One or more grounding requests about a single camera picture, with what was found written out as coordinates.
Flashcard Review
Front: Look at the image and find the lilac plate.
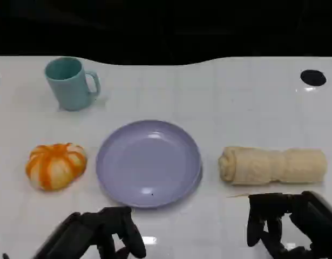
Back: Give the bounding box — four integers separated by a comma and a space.
95, 119, 203, 209

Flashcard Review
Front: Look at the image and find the beige towel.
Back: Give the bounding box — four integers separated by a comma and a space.
218, 146, 328, 186

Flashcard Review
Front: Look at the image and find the pale green mug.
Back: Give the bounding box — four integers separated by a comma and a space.
44, 57, 101, 112

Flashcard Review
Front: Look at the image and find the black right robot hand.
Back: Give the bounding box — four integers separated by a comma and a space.
247, 190, 332, 259

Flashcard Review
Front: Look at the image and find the orange and white bread roll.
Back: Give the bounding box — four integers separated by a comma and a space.
25, 142, 88, 192

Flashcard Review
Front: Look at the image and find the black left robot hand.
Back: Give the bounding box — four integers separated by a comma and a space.
32, 206, 147, 259

